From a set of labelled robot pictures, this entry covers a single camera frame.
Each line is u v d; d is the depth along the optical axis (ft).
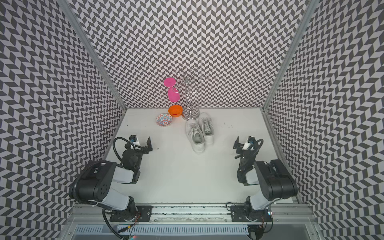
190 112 3.78
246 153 2.26
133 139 2.47
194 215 2.42
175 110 3.74
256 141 2.26
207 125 3.16
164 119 3.66
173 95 3.43
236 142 2.70
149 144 2.75
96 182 1.46
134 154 2.27
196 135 3.00
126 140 2.42
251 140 2.42
